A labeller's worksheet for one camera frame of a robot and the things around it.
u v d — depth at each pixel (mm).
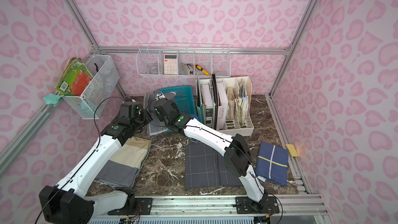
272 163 850
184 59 1010
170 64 949
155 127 791
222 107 765
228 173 817
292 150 943
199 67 984
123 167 839
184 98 1174
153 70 955
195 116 590
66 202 372
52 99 628
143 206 730
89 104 722
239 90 905
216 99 770
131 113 595
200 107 746
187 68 974
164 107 580
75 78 722
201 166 840
